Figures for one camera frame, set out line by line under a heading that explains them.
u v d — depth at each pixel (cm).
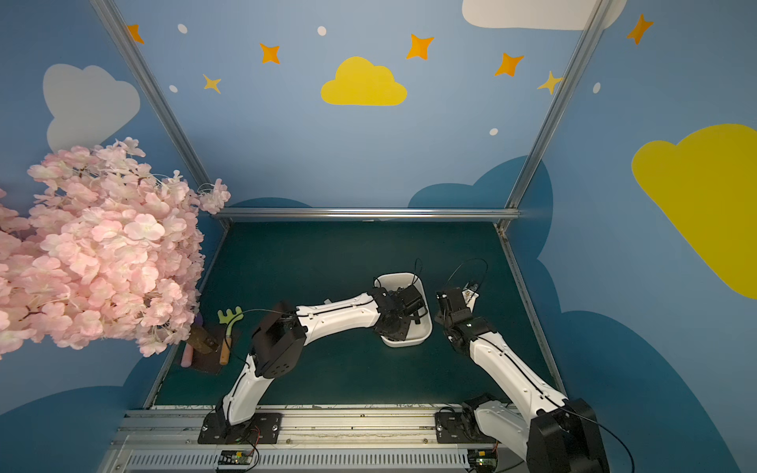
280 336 55
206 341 82
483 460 73
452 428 75
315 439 73
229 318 93
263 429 73
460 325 62
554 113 87
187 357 82
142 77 78
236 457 72
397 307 69
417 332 90
